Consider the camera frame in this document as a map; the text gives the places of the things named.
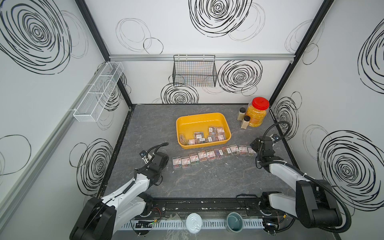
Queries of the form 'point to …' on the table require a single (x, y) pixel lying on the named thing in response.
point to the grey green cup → (234, 222)
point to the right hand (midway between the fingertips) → (260, 143)
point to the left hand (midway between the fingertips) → (159, 161)
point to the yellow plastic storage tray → (196, 130)
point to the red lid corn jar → (256, 110)
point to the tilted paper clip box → (182, 139)
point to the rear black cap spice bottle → (241, 114)
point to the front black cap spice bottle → (245, 122)
